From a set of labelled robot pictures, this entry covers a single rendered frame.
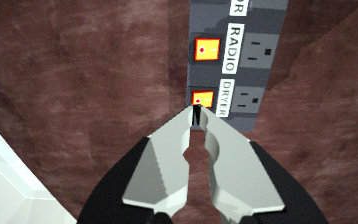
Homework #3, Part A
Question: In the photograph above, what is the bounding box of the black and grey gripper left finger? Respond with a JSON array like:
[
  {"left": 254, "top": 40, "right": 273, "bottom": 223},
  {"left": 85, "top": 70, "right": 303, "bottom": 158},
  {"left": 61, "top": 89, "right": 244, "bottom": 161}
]
[{"left": 76, "top": 103, "right": 195, "bottom": 224}]

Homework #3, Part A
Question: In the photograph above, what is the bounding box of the grey power strip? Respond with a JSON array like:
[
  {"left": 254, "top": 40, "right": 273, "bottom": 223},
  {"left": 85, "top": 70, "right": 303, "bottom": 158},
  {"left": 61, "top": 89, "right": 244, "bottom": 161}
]
[{"left": 186, "top": 0, "right": 289, "bottom": 132}]

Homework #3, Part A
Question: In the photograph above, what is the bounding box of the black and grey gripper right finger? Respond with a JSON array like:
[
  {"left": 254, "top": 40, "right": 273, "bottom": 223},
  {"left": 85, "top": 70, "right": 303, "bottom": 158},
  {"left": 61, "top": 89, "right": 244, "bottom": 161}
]
[{"left": 195, "top": 104, "right": 329, "bottom": 224}]

